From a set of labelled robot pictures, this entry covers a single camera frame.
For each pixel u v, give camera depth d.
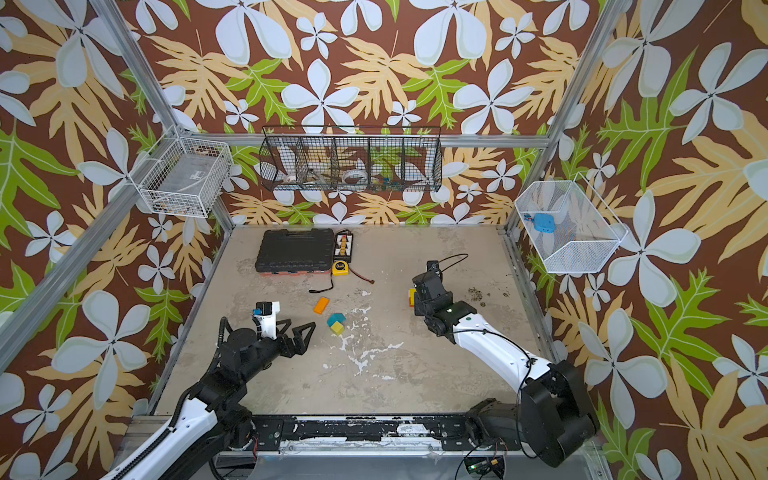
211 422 0.55
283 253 1.05
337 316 0.95
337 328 0.90
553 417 0.41
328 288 1.02
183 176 0.86
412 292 0.98
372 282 1.04
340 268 1.05
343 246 1.12
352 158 0.96
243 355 0.59
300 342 0.70
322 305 0.98
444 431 0.74
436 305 0.64
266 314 0.68
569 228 0.84
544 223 0.86
